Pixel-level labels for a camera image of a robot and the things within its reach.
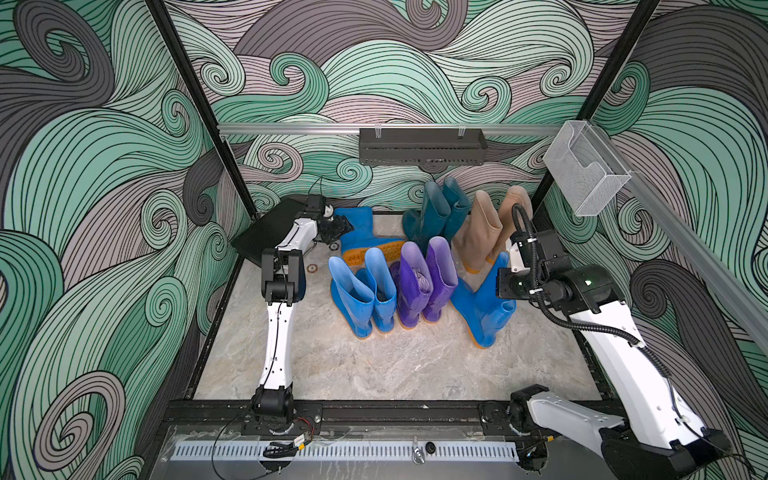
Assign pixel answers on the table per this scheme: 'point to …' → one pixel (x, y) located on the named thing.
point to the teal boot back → (419, 226)
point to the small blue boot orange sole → (355, 228)
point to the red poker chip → (312, 268)
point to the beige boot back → (473, 236)
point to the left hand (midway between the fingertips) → (348, 226)
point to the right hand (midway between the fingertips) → (496, 282)
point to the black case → (269, 229)
